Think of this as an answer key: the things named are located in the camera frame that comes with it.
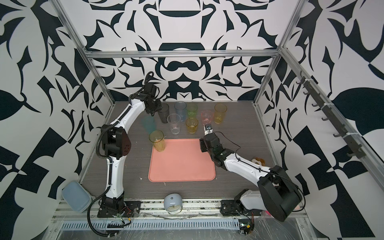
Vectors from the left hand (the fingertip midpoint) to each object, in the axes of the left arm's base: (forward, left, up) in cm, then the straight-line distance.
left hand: (159, 104), depth 97 cm
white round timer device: (-55, -10, -8) cm, 57 cm away
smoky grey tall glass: (-3, -3, -5) cm, 7 cm away
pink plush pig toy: (-60, -54, -15) cm, 82 cm away
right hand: (-23, -28, -4) cm, 36 cm away
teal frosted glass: (-11, +6, -6) cm, 14 cm away
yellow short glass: (-7, -20, -11) cm, 24 cm away
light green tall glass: (-24, -1, -1) cm, 24 cm away
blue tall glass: (-1, -13, -4) cm, 14 cm away
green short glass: (+1, -21, -7) cm, 22 cm away
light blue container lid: (-49, +39, -15) cm, 65 cm away
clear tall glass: (-6, -9, -9) cm, 14 cm away
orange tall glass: (-3, -39, -3) cm, 39 cm away
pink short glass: (-2, -31, -11) cm, 33 cm away
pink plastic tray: (-32, -14, -15) cm, 38 cm away
